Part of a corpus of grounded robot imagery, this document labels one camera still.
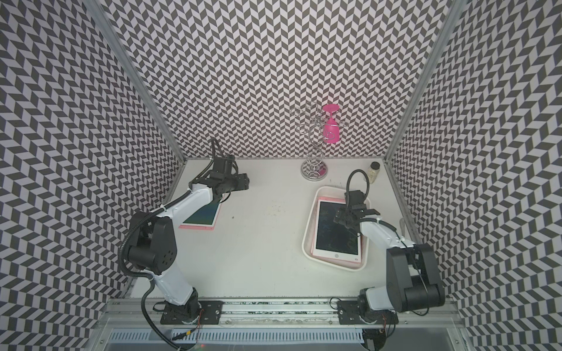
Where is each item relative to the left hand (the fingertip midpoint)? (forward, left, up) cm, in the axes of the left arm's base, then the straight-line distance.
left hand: (243, 182), depth 94 cm
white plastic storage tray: (-5, -29, -13) cm, 32 cm away
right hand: (-15, -45, -9) cm, 49 cm away
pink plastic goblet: (+22, -39, +10) cm, 46 cm away
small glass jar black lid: (+10, -60, -5) cm, 61 cm away
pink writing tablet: (-21, -37, -11) cm, 44 cm away
